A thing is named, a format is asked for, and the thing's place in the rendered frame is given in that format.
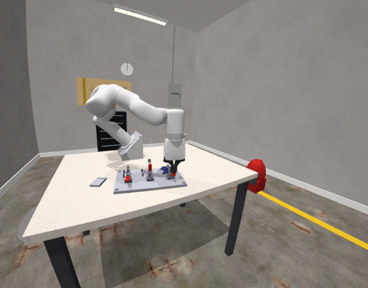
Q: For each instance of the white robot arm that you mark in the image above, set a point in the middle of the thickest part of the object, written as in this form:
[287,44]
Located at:
[102,104]

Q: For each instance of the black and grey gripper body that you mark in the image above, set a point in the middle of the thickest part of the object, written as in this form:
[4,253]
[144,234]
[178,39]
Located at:
[174,149]

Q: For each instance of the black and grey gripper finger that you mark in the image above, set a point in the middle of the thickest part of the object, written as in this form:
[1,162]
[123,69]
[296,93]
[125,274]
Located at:
[177,162]
[172,168]

